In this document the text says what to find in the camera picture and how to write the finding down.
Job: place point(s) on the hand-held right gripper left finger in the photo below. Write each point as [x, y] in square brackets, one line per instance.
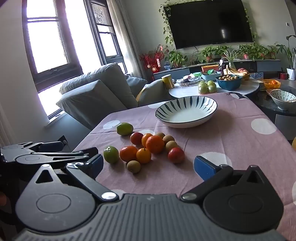
[97, 165]

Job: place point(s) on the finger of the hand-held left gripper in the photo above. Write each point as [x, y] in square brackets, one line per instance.
[52, 146]
[76, 155]

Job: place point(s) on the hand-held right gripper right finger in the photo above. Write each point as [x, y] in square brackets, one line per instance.
[204, 168]

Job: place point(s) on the red plum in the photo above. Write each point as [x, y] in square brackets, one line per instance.
[137, 138]
[176, 155]

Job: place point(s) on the medium orange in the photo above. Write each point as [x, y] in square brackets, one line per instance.
[128, 153]

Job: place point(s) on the brown kiwi fruit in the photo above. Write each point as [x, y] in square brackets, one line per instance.
[160, 134]
[168, 138]
[133, 166]
[171, 146]

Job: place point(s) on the small orange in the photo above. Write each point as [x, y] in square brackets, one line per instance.
[145, 138]
[143, 155]

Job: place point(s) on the large orange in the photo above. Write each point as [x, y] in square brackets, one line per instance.
[155, 144]

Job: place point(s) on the blue striped white plate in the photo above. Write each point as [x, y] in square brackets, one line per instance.
[185, 115]

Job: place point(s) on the small black box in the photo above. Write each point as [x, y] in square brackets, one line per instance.
[63, 139]

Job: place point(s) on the pink dotted tablecloth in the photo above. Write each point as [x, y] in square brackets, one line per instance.
[231, 129]

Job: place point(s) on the grey armchair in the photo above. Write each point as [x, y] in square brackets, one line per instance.
[92, 92]

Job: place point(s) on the yellow pillow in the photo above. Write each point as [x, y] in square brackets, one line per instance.
[140, 93]

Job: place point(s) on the dark blue bowl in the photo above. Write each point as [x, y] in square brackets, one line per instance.
[229, 85]

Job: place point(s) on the dark round table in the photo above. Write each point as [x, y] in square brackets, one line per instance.
[266, 104]

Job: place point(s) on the glass plate of snacks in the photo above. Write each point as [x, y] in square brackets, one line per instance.
[187, 80]

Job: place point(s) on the grey throw pillow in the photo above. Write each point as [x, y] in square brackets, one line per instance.
[136, 84]

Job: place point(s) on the light blue basket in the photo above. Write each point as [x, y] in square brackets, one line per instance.
[208, 77]

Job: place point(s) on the yellow round object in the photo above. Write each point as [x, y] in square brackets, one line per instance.
[294, 143]

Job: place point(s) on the white round table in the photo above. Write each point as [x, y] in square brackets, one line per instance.
[249, 87]

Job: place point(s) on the pile of brown kiwis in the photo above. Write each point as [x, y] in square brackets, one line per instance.
[227, 78]

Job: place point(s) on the yellow can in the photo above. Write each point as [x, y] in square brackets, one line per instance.
[168, 81]

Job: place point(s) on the green lidded container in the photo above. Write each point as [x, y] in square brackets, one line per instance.
[197, 74]

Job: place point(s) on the green packet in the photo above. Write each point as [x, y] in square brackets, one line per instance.
[210, 72]

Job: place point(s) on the beige plate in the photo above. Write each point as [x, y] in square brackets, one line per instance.
[269, 91]

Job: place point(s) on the orange box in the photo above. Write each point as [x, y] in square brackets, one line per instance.
[209, 68]

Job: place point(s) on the bunch of bananas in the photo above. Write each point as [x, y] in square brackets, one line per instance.
[233, 71]

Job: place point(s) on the deep striped bowl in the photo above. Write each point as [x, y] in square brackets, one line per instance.
[283, 102]

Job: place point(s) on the large dark framed window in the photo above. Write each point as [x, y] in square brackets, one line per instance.
[46, 41]

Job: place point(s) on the red peach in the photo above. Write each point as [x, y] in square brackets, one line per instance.
[242, 70]

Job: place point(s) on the orange plastic basket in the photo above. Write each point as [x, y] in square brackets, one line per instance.
[271, 87]

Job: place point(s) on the white box blue lettering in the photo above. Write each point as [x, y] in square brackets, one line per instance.
[256, 75]

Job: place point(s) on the blue toy figure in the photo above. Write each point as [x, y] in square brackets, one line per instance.
[167, 67]

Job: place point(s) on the pile of small tangerines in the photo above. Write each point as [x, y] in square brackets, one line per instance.
[272, 82]

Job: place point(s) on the spider plant in vase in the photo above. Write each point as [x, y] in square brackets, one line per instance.
[231, 59]

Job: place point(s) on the narrow dark framed window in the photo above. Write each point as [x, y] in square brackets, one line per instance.
[104, 44]

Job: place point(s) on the grey television cabinet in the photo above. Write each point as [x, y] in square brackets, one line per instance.
[266, 66]

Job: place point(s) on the small red pot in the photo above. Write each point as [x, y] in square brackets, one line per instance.
[283, 76]

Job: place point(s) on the red berry decoration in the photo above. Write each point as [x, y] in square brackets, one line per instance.
[153, 58]

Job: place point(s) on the wide potted pothos plant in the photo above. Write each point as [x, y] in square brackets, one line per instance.
[252, 49]

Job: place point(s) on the tall plant white pot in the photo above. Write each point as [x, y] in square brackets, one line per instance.
[291, 73]

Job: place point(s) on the light sheer curtain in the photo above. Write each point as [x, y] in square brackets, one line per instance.
[126, 34]

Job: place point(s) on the small potted pothos plant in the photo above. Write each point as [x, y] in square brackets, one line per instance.
[272, 49]

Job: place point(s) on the black wall television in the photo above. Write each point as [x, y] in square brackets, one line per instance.
[208, 23]

